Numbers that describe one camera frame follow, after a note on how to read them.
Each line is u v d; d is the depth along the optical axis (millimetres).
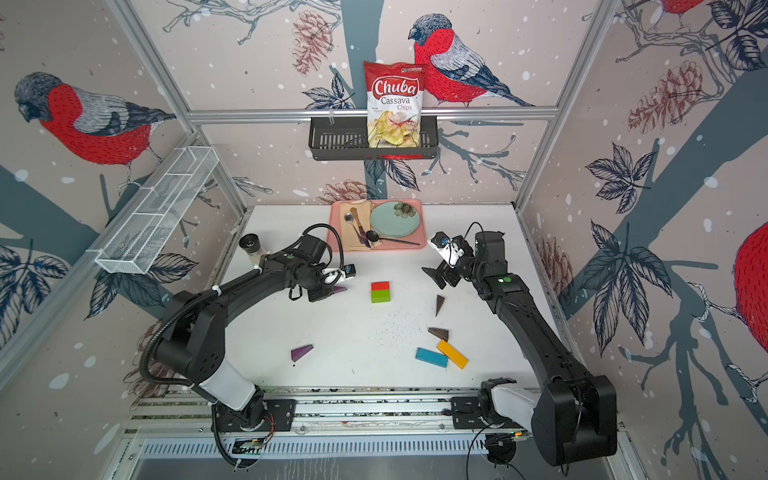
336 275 782
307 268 685
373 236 1104
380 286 951
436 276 709
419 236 1106
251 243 957
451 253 669
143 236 726
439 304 919
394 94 835
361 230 1134
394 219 1165
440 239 671
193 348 450
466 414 741
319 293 802
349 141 1067
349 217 1155
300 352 823
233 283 548
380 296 949
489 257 609
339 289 896
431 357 819
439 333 865
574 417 385
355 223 1150
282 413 733
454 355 832
